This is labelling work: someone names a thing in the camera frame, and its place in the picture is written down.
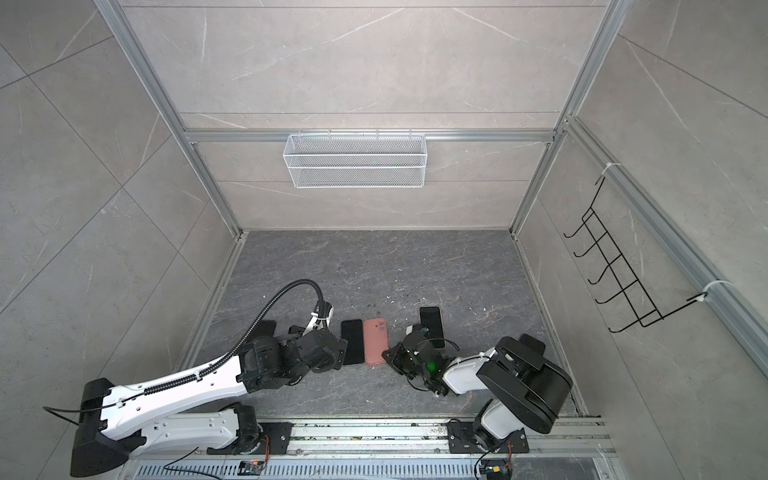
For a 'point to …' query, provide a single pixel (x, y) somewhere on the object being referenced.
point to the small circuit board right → (495, 468)
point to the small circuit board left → (250, 467)
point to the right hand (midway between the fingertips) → (380, 354)
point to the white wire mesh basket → (355, 161)
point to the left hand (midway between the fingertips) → (331, 334)
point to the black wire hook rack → (646, 311)
